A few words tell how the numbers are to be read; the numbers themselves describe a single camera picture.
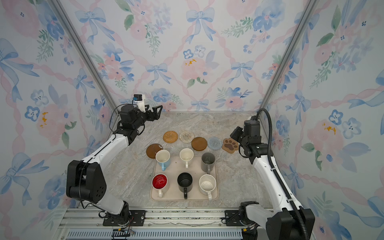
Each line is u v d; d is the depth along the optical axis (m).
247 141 0.60
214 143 1.03
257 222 0.56
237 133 0.69
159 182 0.84
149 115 0.75
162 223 0.73
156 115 0.76
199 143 1.03
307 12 0.70
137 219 0.75
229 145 1.01
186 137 1.06
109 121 1.16
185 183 0.84
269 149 0.50
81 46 0.82
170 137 1.06
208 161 0.88
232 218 0.72
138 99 0.70
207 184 0.84
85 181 0.50
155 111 0.75
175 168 0.89
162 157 0.93
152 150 0.98
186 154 0.92
